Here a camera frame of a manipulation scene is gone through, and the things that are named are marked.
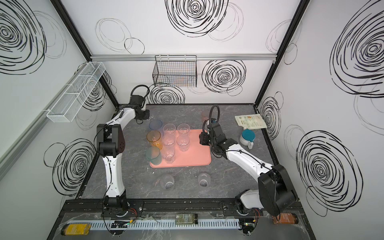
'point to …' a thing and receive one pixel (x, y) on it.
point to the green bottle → (187, 218)
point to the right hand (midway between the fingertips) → (200, 136)
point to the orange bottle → (286, 218)
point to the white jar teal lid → (247, 138)
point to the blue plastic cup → (156, 125)
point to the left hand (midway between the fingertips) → (146, 114)
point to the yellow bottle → (76, 229)
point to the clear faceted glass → (169, 130)
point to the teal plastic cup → (153, 154)
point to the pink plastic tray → (196, 155)
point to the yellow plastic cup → (154, 138)
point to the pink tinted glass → (205, 115)
